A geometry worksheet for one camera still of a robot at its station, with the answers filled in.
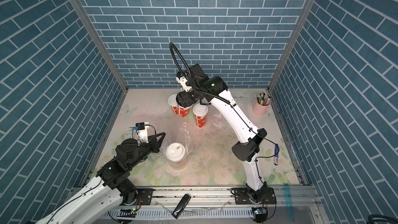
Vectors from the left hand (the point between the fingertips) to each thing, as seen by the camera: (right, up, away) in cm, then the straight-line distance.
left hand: (169, 135), depth 73 cm
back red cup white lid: (-3, +16, +18) cm, 24 cm away
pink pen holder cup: (+52, +14, +25) cm, 60 cm away
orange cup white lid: (+3, -7, -2) cm, 8 cm away
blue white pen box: (-30, -4, +22) cm, 38 cm away
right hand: (+8, +18, +1) cm, 20 cm away
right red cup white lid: (+14, +11, +13) cm, 22 cm away
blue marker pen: (+57, -14, +15) cm, 61 cm away
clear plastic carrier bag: (+4, +1, +1) cm, 5 cm away
